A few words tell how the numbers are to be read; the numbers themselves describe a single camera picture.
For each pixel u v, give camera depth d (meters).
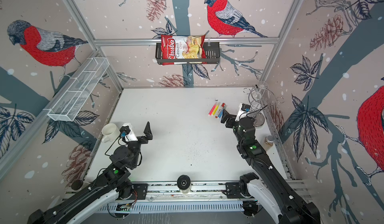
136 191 0.73
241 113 0.64
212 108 1.07
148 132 0.67
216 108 1.07
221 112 1.04
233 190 0.73
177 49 0.88
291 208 0.39
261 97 0.98
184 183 0.67
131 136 0.63
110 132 0.89
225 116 0.69
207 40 0.91
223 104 1.10
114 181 0.56
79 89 0.79
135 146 0.65
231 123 0.69
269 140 0.79
